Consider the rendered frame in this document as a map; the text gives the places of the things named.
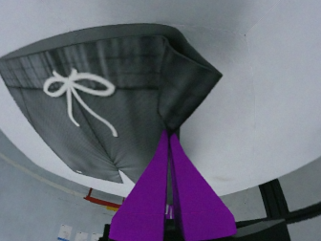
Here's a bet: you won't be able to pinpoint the grey shorts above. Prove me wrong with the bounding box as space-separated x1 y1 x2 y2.
0 23 222 206

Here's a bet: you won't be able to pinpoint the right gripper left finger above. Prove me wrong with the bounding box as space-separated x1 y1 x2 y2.
109 129 168 241

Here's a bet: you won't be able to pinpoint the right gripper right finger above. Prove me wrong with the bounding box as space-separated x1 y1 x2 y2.
169 132 237 241

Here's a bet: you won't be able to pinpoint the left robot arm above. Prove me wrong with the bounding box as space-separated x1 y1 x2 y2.
165 219 175 229

